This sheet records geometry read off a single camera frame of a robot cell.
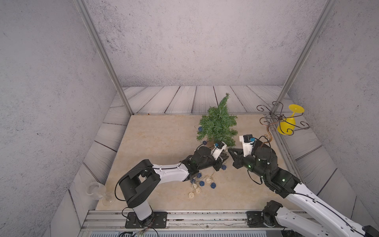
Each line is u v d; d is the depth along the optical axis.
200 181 0.85
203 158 0.64
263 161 0.51
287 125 0.74
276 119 0.76
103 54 0.86
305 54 0.86
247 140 0.59
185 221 0.74
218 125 0.77
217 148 0.70
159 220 0.73
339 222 0.41
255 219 0.72
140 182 0.46
